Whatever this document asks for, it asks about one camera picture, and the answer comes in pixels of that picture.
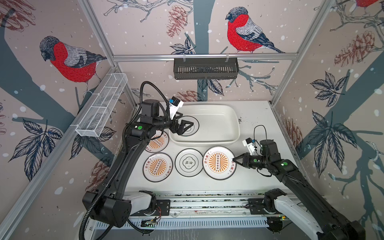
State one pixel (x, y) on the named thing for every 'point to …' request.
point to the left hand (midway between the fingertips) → (185, 118)
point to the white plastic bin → (219, 124)
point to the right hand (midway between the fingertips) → (232, 161)
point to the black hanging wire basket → (205, 69)
